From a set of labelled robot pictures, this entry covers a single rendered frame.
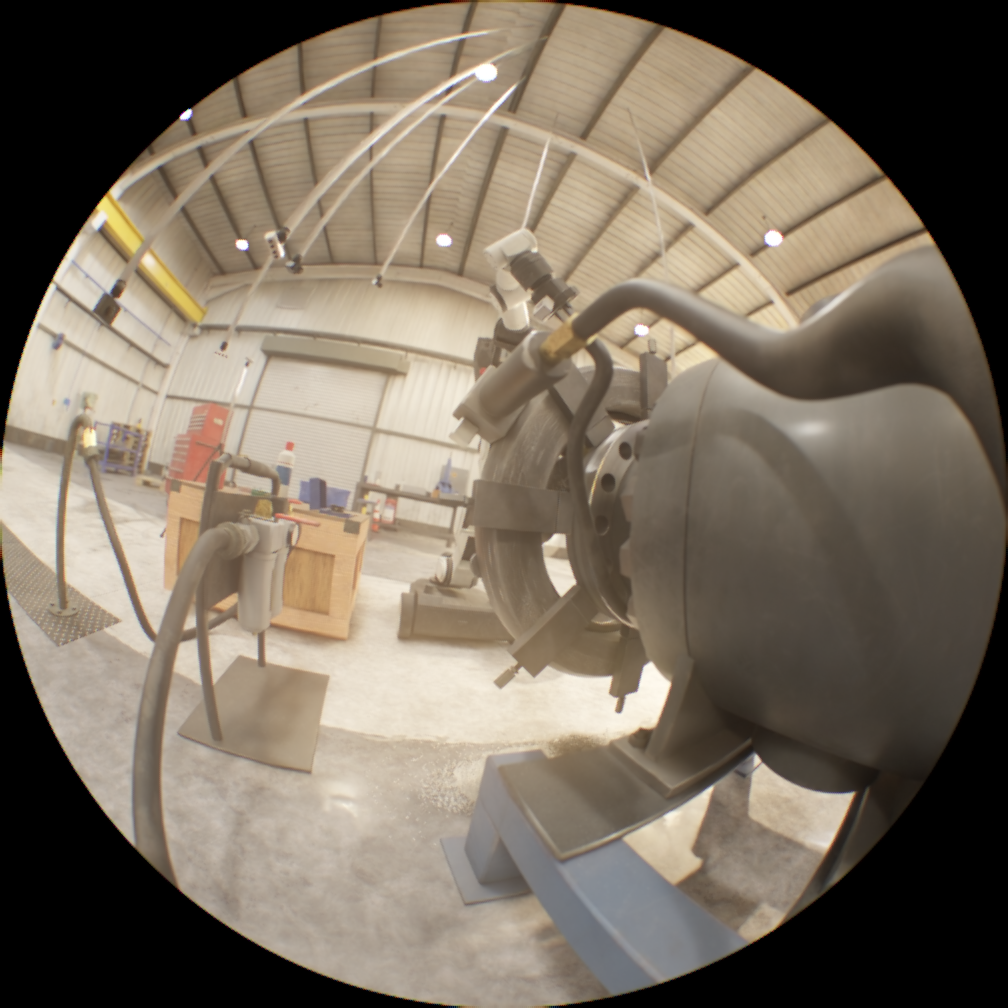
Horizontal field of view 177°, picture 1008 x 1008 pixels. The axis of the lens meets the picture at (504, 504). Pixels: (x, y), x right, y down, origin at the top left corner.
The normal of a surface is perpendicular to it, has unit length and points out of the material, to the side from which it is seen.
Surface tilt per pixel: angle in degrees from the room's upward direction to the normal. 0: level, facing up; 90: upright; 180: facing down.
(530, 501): 90
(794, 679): 123
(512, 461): 90
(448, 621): 90
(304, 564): 90
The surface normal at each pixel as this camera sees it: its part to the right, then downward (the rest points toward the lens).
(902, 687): -0.88, 0.31
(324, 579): 0.37, -0.01
